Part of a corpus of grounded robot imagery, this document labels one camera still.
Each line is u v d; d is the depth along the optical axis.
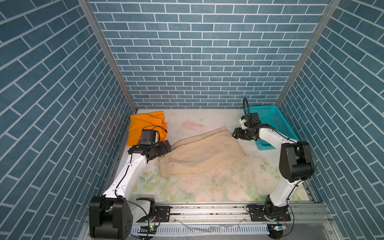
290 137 0.96
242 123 0.89
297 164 0.50
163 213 0.73
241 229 0.71
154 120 1.06
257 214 0.74
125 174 0.47
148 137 0.64
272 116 1.16
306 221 0.75
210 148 0.98
